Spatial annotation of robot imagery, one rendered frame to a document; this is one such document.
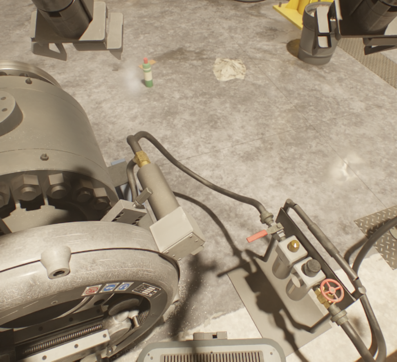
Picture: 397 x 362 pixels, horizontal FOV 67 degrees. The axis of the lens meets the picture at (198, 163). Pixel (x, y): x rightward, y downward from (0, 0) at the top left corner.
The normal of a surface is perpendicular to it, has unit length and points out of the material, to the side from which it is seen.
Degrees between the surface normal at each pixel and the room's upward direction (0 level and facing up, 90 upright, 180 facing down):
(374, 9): 110
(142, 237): 53
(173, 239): 23
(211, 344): 45
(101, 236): 37
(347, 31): 30
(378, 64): 0
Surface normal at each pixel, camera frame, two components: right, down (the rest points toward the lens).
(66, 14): 0.49, 0.86
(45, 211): 0.43, -0.77
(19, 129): 0.27, -0.73
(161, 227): -0.35, -0.47
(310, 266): 0.00, -0.65
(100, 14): 0.01, -0.19
